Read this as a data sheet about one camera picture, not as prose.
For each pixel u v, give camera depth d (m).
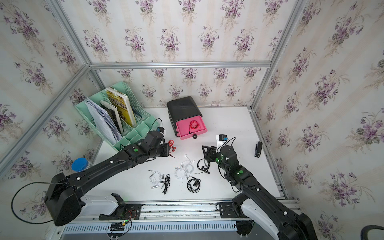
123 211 0.66
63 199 0.39
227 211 0.73
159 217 0.73
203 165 0.88
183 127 0.92
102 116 0.79
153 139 0.59
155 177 0.84
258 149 0.93
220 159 0.67
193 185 0.82
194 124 0.93
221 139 0.69
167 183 0.82
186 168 0.88
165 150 0.70
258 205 0.51
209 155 0.69
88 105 0.84
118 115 0.96
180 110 0.98
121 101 0.91
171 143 0.82
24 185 0.37
